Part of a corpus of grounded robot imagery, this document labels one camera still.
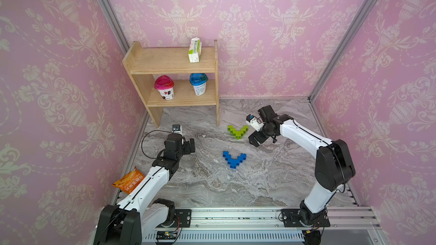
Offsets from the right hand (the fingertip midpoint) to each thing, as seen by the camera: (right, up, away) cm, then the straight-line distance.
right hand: (257, 135), depth 92 cm
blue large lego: (-13, -14, -3) cm, 19 cm away
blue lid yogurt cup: (-31, +29, -5) cm, 43 cm away
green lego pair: (-13, +1, +9) cm, 16 cm away
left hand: (-38, -2, -5) cm, 39 cm away
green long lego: (-9, 0, +8) cm, 13 cm away
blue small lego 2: (-7, -11, 0) cm, 13 cm away
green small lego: (-5, +3, +9) cm, 11 cm away
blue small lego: (-17, -10, 0) cm, 20 cm away
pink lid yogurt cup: (-48, +26, -7) cm, 55 cm away
